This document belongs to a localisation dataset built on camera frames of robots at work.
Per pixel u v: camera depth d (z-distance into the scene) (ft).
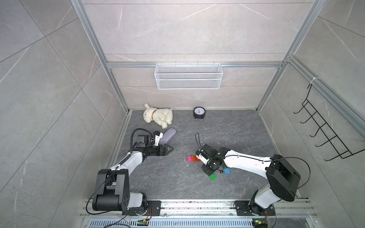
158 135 2.66
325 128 2.20
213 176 2.73
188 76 3.30
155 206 2.41
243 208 2.39
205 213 2.39
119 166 1.59
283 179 1.42
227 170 2.81
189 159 2.90
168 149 2.68
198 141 3.29
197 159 2.68
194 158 2.87
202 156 2.33
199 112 3.78
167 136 3.27
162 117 3.31
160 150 2.53
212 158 2.15
